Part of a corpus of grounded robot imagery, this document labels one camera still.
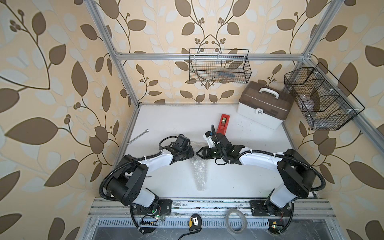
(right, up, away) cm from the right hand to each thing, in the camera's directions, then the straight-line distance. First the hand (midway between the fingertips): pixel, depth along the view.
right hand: (198, 153), depth 85 cm
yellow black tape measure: (-1, -28, -17) cm, 33 cm away
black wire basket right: (+63, +27, -12) cm, 69 cm away
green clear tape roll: (+18, +19, +17) cm, 31 cm away
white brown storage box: (+42, +29, +9) cm, 52 cm away
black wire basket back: (+13, +55, +12) cm, 57 cm away
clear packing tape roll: (+21, -27, -17) cm, 38 cm away
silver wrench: (-48, +4, +16) cm, 50 cm away
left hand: (-5, 0, +6) cm, 7 cm away
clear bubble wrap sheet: (+1, -6, -3) cm, 7 cm away
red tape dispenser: (+16, +13, +14) cm, 25 cm away
